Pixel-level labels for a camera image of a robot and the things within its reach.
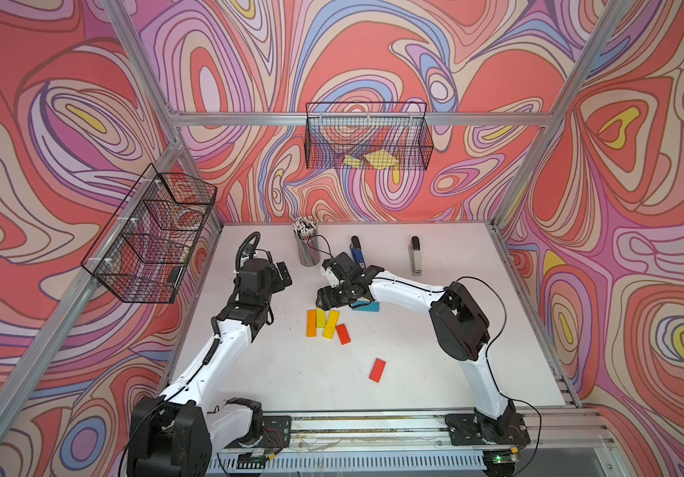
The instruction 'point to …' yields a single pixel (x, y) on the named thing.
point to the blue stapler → (357, 251)
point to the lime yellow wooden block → (321, 318)
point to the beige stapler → (416, 255)
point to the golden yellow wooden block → (332, 320)
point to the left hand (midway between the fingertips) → (271, 268)
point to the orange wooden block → (311, 323)
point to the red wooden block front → (377, 370)
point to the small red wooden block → (343, 334)
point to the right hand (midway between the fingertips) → (327, 308)
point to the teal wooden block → (366, 306)
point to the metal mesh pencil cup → (306, 234)
